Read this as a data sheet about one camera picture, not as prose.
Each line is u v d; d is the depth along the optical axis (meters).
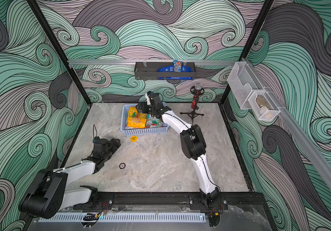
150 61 0.93
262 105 0.66
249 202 0.74
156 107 0.76
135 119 0.98
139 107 0.86
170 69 0.92
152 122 1.03
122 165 0.86
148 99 0.78
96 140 0.83
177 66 0.90
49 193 0.42
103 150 0.72
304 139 0.52
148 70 0.95
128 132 0.96
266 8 0.72
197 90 0.97
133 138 0.98
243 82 0.78
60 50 0.88
